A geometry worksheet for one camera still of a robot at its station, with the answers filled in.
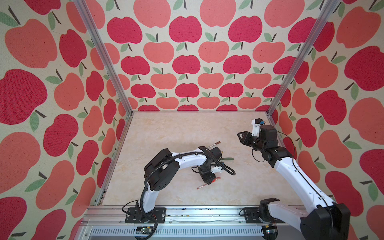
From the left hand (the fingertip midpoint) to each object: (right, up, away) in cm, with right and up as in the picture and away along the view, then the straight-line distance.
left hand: (211, 182), depth 84 cm
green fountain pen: (+12, +11, +11) cm, 20 cm away
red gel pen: (+2, +1, +1) cm, 2 cm away
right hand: (+17, +28, -4) cm, 34 cm away
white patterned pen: (+7, +21, +19) cm, 29 cm away
